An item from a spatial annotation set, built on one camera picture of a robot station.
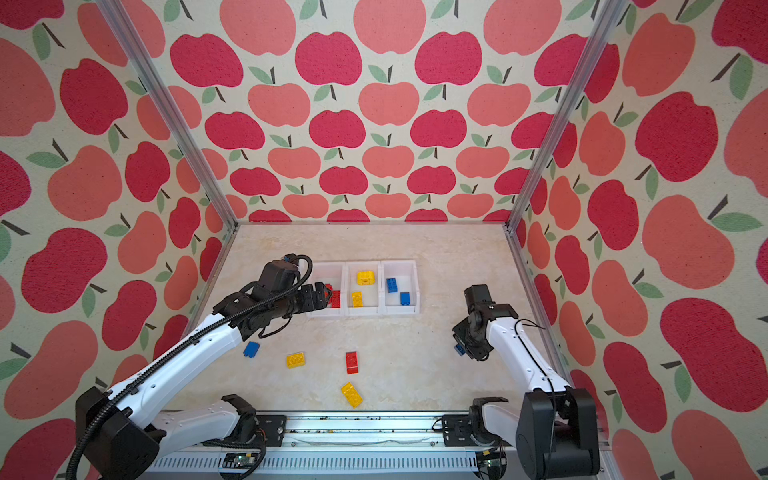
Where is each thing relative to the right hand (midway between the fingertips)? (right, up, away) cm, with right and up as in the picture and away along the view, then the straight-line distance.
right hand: (466, 341), depth 84 cm
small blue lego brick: (-3, -1, -2) cm, 4 cm away
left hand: (-40, +14, -6) cm, 42 cm away
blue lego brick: (-21, +14, +16) cm, 30 cm away
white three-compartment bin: (-29, +14, +17) cm, 36 cm away
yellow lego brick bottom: (-33, -13, -4) cm, 35 cm away
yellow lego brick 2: (-50, -6, +2) cm, 50 cm away
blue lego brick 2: (-17, +10, +14) cm, 24 cm away
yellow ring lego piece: (-30, +17, +17) cm, 38 cm away
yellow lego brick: (-33, +10, +13) cm, 37 cm away
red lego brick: (-33, -6, 0) cm, 33 cm away
